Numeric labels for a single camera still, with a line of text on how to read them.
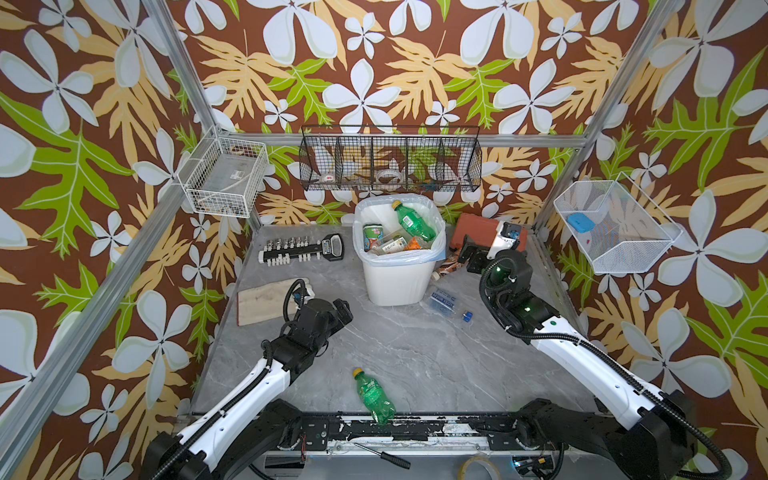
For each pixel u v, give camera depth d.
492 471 0.66
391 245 0.85
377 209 0.90
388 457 0.71
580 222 0.86
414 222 0.84
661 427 0.38
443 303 0.93
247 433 0.58
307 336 0.60
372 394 0.80
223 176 0.86
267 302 0.97
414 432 0.75
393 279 0.85
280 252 1.10
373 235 0.89
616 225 0.83
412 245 0.79
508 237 0.62
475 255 0.66
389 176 0.99
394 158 0.98
